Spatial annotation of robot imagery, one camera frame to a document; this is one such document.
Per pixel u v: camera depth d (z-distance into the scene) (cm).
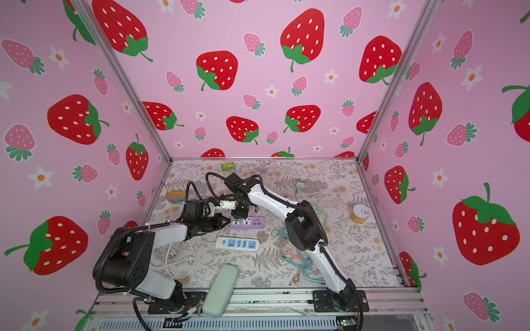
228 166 118
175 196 101
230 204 82
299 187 107
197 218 76
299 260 84
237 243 86
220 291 73
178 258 84
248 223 92
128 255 46
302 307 73
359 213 93
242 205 78
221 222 83
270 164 118
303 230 56
